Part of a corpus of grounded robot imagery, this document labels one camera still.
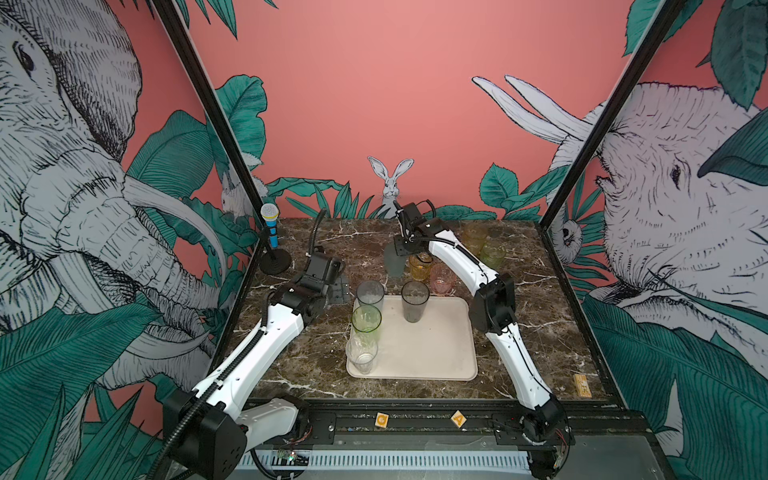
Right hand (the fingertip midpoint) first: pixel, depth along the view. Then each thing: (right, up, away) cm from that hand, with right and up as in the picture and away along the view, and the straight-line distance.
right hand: (399, 241), depth 100 cm
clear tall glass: (-11, -32, -16) cm, 37 cm away
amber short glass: (+7, -9, +4) cm, 12 cm away
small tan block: (+50, -40, -19) cm, 67 cm away
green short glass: (+35, -4, +8) cm, 36 cm away
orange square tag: (-5, -46, -25) cm, 53 cm away
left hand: (-20, -12, -19) cm, 30 cm away
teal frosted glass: (-1, -9, +6) cm, 11 cm away
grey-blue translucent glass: (-9, -17, -8) cm, 21 cm away
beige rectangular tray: (+13, -33, -11) cm, 37 cm away
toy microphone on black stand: (-46, -7, +7) cm, 47 cm away
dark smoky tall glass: (+5, -18, -7) cm, 19 cm away
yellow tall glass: (+30, +2, +15) cm, 33 cm away
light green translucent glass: (-10, -23, -14) cm, 29 cm away
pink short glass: (+15, -13, +1) cm, 20 cm away
